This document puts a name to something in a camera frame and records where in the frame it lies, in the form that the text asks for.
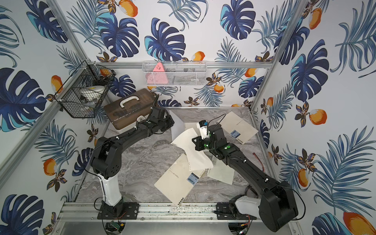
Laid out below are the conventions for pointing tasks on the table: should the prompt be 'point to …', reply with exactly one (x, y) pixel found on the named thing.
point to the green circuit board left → (115, 225)
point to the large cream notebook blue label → (177, 181)
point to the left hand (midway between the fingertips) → (175, 118)
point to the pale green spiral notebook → (221, 172)
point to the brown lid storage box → (123, 115)
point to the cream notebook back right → (237, 128)
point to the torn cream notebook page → (198, 159)
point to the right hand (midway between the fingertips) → (193, 138)
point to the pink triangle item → (157, 77)
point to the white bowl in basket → (92, 93)
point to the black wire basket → (87, 73)
